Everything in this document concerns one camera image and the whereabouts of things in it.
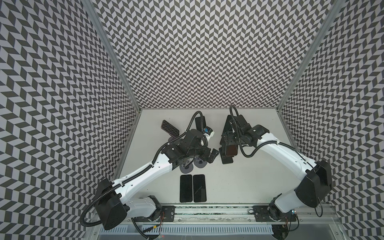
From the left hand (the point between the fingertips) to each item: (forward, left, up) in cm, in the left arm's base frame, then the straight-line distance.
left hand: (211, 149), depth 74 cm
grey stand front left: (-3, +13, -19) cm, 23 cm away
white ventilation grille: (-32, +12, -20) cm, 39 cm away
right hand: (+8, -13, -4) cm, 15 cm away
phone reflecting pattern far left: (+18, +24, -7) cm, 31 cm away
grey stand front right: (+2, +6, -20) cm, 21 cm away
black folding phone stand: (+4, -10, -19) cm, 22 cm away
